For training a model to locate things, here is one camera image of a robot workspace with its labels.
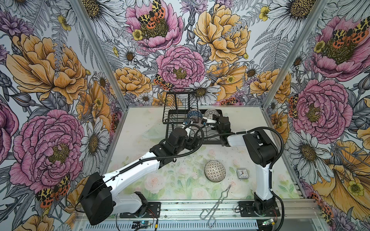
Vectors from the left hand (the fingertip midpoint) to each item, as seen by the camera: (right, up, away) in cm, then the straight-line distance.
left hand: (190, 138), depth 79 cm
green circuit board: (-24, -42, -8) cm, 49 cm away
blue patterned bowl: (+4, +16, +32) cm, 36 cm away
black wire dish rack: (-6, +17, +30) cm, 34 cm away
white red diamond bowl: (+14, +14, +32) cm, 38 cm away
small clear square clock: (+31, -21, +6) cm, 38 cm away
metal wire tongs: (+12, -37, -3) cm, 39 cm away
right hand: (+19, +12, +23) cm, 32 cm away
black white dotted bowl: (+14, -20, +6) cm, 25 cm away
